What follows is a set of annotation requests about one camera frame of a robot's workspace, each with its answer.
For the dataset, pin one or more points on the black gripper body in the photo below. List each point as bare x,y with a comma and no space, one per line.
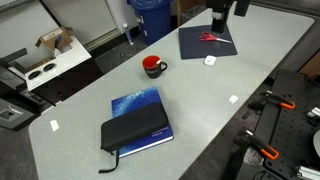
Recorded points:
220,8

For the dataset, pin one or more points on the round grey robot base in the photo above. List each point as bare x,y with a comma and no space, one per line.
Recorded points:
317,143

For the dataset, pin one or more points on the black mug red inside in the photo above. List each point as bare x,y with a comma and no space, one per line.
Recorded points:
154,68

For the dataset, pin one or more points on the dark blue mat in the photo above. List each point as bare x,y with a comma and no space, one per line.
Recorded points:
206,48

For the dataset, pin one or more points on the brown cardboard box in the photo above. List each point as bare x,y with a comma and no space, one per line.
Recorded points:
191,10

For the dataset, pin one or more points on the small white square box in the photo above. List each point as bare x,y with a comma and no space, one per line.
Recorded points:
210,60

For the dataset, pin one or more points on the blue trash bin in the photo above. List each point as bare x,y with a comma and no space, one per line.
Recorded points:
155,20

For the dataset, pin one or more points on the white tape piece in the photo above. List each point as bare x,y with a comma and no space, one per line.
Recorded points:
54,125
233,99

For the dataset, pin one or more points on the white tube bottle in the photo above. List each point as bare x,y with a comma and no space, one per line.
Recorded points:
128,33

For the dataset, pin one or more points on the black orange bar clamp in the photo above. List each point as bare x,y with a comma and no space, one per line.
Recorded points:
278,101
258,143

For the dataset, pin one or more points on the blue hardcover book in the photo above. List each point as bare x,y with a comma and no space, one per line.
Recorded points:
136,97

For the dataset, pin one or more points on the black zip case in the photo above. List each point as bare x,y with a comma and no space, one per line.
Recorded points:
133,126

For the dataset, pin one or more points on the white side table with holes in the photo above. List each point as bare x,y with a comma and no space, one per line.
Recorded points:
63,61

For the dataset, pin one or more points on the open cardboard box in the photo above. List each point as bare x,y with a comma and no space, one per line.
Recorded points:
55,37

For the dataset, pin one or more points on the silver aluminium extrusion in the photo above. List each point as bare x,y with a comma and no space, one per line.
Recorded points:
308,172

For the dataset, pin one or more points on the black equipment stand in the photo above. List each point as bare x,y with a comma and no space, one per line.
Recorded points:
11,71

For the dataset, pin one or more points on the grey metal floor box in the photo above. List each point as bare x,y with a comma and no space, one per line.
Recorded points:
13,115

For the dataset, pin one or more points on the silver aluminium bracket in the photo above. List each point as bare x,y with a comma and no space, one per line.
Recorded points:
314,112

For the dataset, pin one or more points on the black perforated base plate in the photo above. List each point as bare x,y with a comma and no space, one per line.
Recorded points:
290,133

